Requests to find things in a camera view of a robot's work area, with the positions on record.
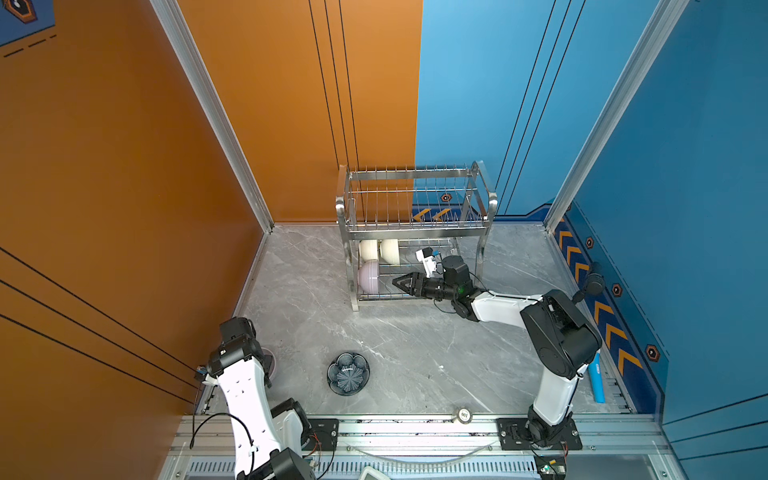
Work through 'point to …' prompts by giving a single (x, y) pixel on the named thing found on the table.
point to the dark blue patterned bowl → (348, 373)
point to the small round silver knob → (464, 415)
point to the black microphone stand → (595, 283)
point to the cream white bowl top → (369, 249)
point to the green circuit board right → (551, 466)
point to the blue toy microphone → (596, 373)
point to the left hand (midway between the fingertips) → (258, 375)
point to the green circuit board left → (313, 461)
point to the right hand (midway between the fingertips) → (399, 284)
